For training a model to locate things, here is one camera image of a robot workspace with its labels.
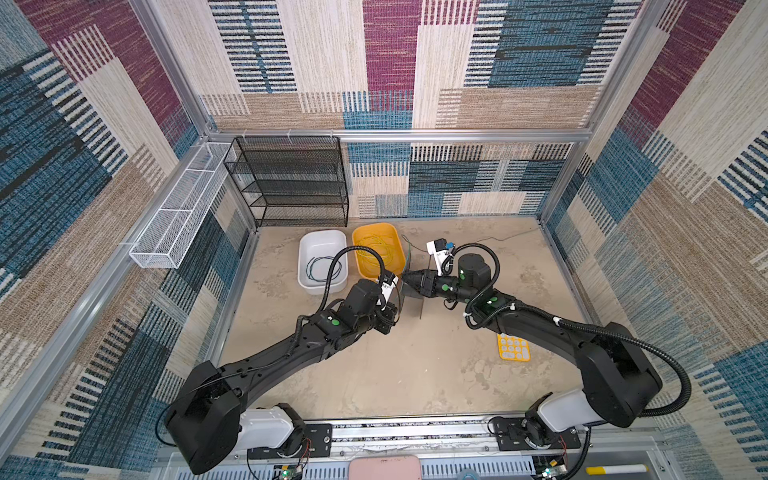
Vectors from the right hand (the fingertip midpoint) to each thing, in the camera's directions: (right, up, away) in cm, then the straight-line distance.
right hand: (403, 281), depth 79 cm
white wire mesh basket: (-56, +11, -8) cm, 58 cm away
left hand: (-2, -6, +2) cm, 6 cm away
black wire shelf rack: (-39, +33, +29) cm, 58 cm away
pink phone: (-5, -41, -11) cm, 43 cm away
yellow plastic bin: (-1, +3, +22) cm, 22 cm away
